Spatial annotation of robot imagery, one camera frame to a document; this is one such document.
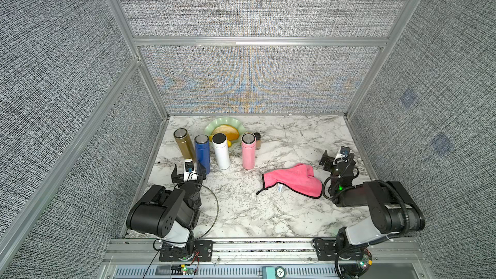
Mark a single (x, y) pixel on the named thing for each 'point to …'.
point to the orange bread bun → (230, 132)
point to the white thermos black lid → (219, 143)
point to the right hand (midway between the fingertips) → (337, 148)
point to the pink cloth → (299, 179)
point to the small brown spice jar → (258, 140)
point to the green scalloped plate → (227, 121)
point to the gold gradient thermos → (185, 144)
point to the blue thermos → (202, 150)
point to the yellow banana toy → (228, 143)
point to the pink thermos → (248, 141)
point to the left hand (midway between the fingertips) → (189, 161)
